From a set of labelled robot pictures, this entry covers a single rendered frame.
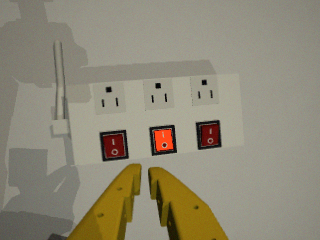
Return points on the white power strip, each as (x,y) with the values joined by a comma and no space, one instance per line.
(124,120)

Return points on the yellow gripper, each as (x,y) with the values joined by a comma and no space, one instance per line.
(186,216)

